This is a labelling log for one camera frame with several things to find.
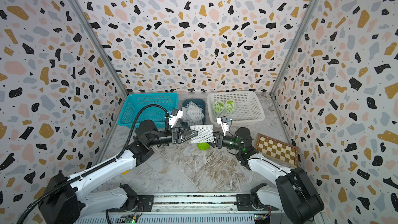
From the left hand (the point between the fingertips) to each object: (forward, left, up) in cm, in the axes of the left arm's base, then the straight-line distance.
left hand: (197, 135), depth 62 cm
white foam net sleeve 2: (+37, -20, -25) cm, 49 cm away
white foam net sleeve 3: (+2, -3, -1) cm, 4 cm away
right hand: (+4, -3, -10) cm, 12 cm away
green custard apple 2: (+37, -20, -25) cm, 49 cm away
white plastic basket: (+39, -34, -32) cm, 61 cm away
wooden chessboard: (+6, -45, -30) cm, 54 cm away
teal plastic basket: (+43, +47, -26) cm, 69 cm away
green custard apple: (+35, -11, -25) cm, 44 cm away
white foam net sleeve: (+39, -15, -24) cm, 48 cm away
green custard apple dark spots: (+8, -2, -26) cm, 28 cm away
